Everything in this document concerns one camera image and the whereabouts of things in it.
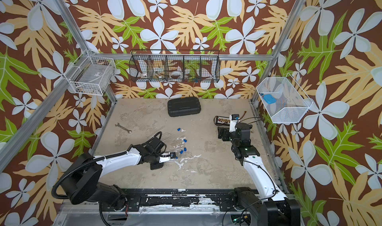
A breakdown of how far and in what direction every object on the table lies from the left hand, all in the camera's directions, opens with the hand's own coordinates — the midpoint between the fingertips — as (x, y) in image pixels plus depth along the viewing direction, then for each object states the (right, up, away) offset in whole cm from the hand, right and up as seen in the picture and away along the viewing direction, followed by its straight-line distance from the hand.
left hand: (163, 157), depth 89 cm
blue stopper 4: (+11, +3, +3) cm, 12 cm away
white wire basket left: (-41, +50, -5) cm, 65 cm away
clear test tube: (+8, +4, +4) cm, 9 cm away
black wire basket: (+7, +59, +8) cm, 60 cm away
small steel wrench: (-26, +15, +12) cm, 32 cm away
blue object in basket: (+64, +35, -4) cm, 73 cm away
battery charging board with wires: (+39, +22, +15) cm, 48 cm away
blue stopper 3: (+13, +4, +4) cm, 15 cm away
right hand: (+36, +20, -6) cm, 42 cm away
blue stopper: (+9, +16, +13) cm, 23 cm away
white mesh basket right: (+71, +34, -6) cm, 79 cm away
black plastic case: (+12, +32, +18) cm, 39 cm away
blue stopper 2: (+13, +9, +7) cm, 18 cm away
